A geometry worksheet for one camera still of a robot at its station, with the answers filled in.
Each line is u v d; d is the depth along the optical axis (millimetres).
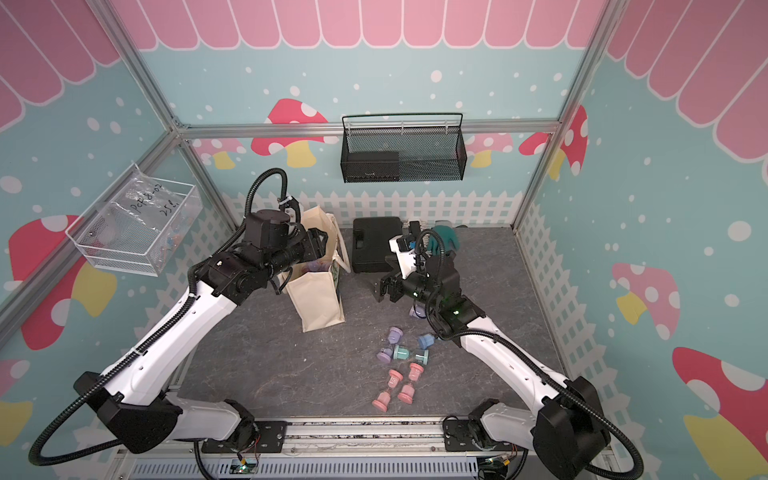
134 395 391
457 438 740
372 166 875
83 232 623
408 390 795
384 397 790
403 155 900
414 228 1201
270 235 508
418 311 941
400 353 854
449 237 1201
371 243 1059
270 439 741
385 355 848
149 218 712
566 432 396
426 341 885
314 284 786
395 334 892
